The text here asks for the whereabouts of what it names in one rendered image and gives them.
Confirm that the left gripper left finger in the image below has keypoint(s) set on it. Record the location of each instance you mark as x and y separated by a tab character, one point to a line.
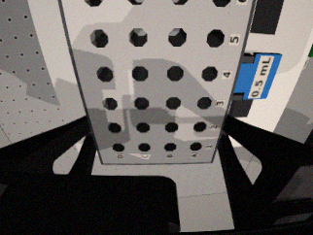
37	154

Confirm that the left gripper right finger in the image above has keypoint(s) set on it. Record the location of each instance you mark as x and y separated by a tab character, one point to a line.
286	171

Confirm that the grey flat base plate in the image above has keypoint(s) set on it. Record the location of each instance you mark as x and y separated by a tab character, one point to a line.
29	106

